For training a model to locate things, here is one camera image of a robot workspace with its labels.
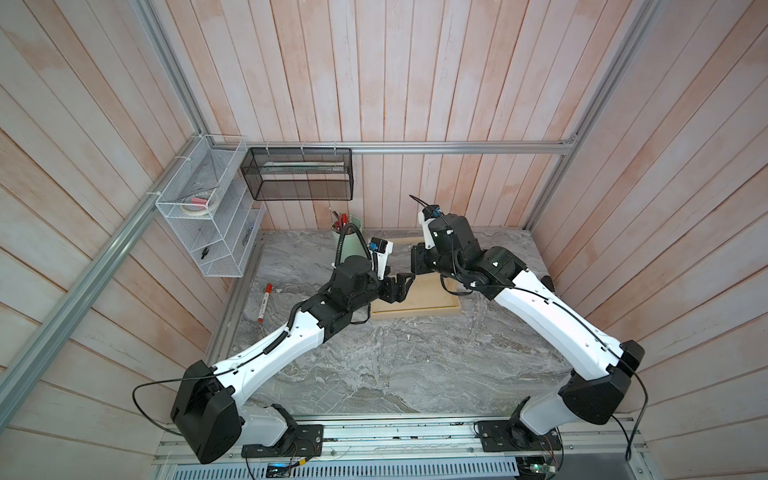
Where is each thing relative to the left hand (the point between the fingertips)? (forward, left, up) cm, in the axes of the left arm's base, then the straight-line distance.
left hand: (401, 276), depth 75 cm
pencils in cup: (+27, +18, -5) cm, 33 cm away
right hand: (+4, -2, +6) cm, 7 cm away
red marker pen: (+11, +44, -25) cm, 52 cm away
